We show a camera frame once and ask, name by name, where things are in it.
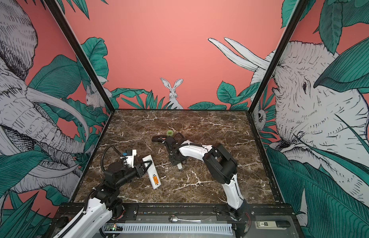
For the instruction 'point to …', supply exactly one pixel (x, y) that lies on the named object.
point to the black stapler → (158, 139)
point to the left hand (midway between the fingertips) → (151, 161)
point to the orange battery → (155, 180)
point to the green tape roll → (169, 133)
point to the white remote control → (152, 172)
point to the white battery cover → (179, 166)
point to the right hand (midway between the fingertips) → (174, 159)
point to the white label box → (276, 224)
